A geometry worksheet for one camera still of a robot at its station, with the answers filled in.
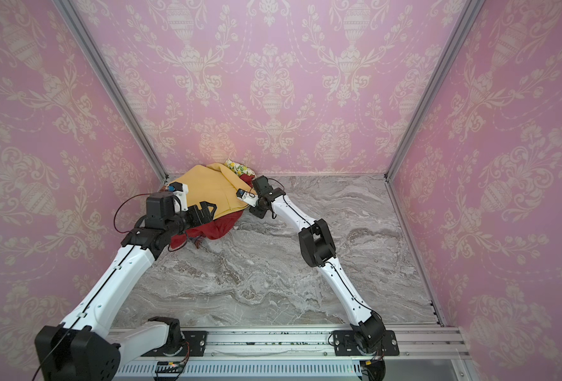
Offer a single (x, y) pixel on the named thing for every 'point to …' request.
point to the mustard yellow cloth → (215, 184)
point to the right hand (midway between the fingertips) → (257, 204)
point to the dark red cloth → (214, 229)
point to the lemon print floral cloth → (239, 168)
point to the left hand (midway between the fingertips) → (207, 209)
